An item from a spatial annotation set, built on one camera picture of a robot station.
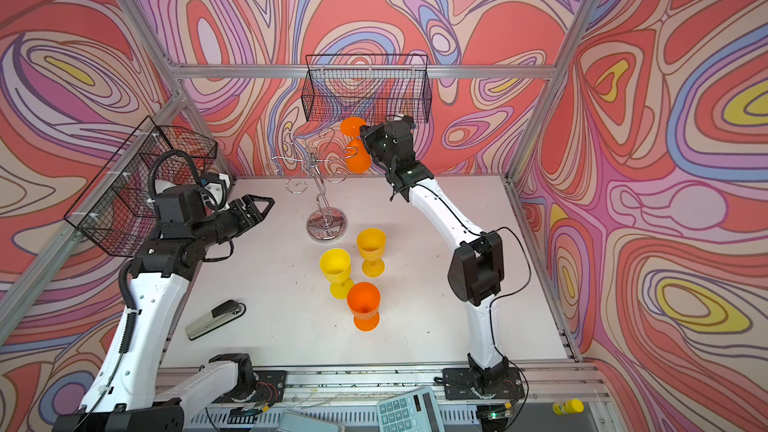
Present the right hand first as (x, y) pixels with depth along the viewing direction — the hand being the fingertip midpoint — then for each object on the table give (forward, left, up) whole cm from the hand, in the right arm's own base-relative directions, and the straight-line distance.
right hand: (358, 131), depth 81 cm
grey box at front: (-62, +15, -31) cm, 71 cm away
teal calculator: (-61, -12, -35) cm, 71 cm away
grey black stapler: (-38, +40, -32) cm, 63 cm away
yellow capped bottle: (-62, -46, -29) cm, 82 cm away
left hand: (-22, +21, -4) cm, 31 cm away
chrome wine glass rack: (-7, +15, -33) cm, 37 cm away
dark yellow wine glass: (-19, -2, -27) cm, 33 cm away
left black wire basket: (-22, +56, -4) cm, 61 cm away
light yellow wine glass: (-27, +8, -27) cm, 39 cm away
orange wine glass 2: (-5, +1, -6) cm, 8 cm away
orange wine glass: (-37, 0, -26) cm, 46 cm away
